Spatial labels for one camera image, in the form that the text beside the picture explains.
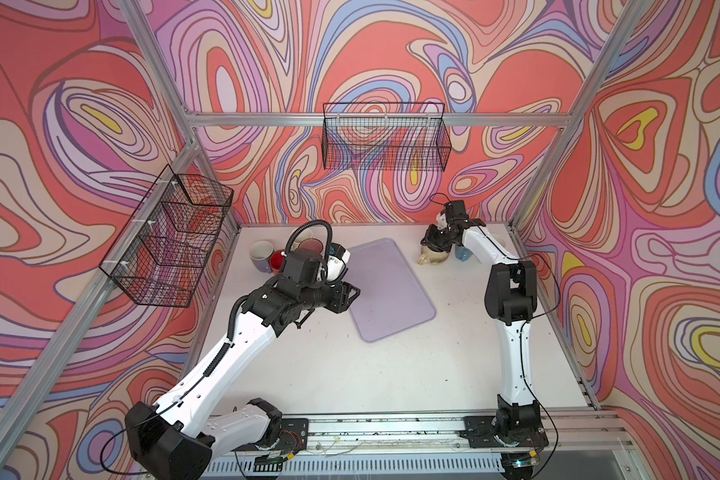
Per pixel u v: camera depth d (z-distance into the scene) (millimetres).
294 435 721
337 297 635
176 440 363
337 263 639
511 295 619
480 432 733
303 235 531
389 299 989
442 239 925
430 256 1019
